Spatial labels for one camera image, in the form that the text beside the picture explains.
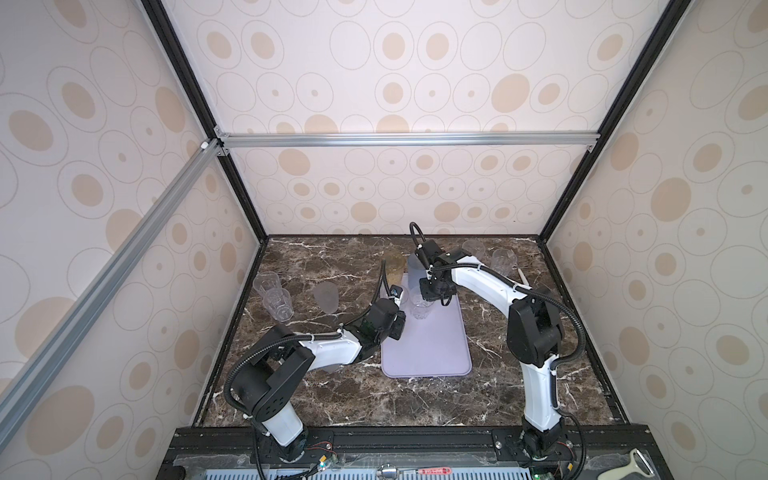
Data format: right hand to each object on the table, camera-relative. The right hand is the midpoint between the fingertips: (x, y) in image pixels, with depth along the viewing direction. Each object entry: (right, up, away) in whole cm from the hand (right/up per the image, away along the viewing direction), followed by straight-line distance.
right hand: (432, 294), depth 95 cm
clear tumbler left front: (-51, -3, +4) cm, 51 cm away
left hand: (-8, -4, -6) cm, 11 cm away
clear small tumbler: (-9, +1, -14) cm, 17 cm away
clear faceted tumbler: (-4, -4, +4) cm, 7 cm away
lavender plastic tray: (0, -15, -7) cm, 16 cm away
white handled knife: (+34, +4, +11) cm, 36 cm away
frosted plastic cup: (-34, -1, +2) cm, 34 cm away
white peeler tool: (+46, -38, -24) cm, 65 cm away
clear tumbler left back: (-56, +4, +7) cm, 57 cm away
